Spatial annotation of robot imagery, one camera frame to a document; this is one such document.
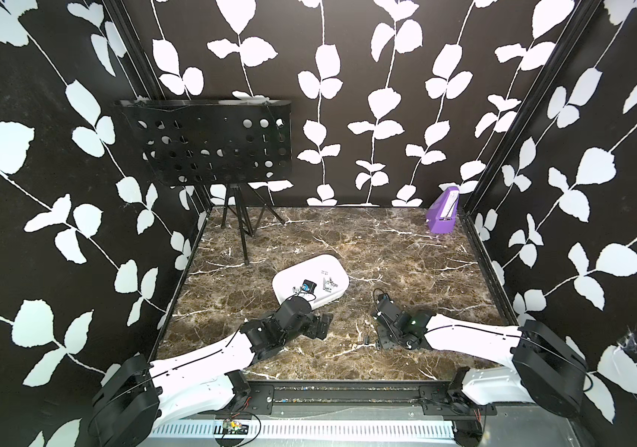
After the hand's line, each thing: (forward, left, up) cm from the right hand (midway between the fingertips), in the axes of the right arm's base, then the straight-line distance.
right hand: (382, 329), depth 87 cm
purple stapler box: (+43, -27, +9) cm, 52 cm away
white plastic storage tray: (+17, +20, 0) cm, 27 cm away
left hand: (+2, +19, +10) cm, 21 cm away
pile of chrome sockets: (-4, +5, +1) cm, 6 cm away
